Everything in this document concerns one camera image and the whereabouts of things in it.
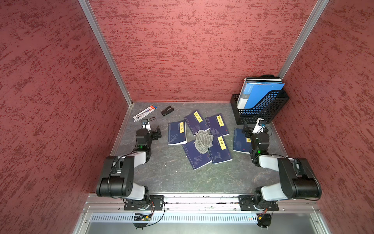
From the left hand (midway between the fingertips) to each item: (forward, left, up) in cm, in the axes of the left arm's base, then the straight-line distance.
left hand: (151, 128), depth 93 cm
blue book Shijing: (-16, -30, -10) cm, 35 cm away
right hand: (+1, -64, +5) cm, 64 cm away
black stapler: (+23, -7, -8) cm, 26 cm away
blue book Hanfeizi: (-12, -45, -9) cm, 47 cm away
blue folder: (+21, -68, +15) cm, 72 cm away
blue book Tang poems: (+12, -29, -8) cm, 33 cm away
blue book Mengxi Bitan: (-6, -60, -9) cm, 61 cm away
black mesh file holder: (+13, -79, +4) cm, 80 cm away
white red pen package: (+22, +12, -9) cm, 26 cm away
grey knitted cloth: (-5, -34, -7) cm, 35 cm away
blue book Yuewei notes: (+11, -45, -9) cm, 47 cm away
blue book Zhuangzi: (+2, -16, -9) cm, 18 cm away
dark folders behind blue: (+27, -74, +19) cm, 82 cm away
